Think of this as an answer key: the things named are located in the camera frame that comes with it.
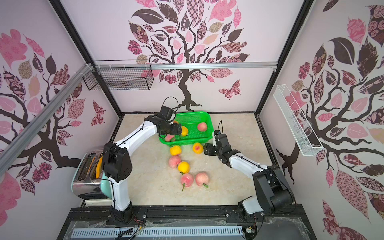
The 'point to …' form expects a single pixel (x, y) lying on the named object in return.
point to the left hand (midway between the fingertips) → (174, 132)
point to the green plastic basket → (191, 120)
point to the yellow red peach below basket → (197, 148)
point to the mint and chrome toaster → (88, 181)
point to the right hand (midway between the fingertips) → (208, 148)
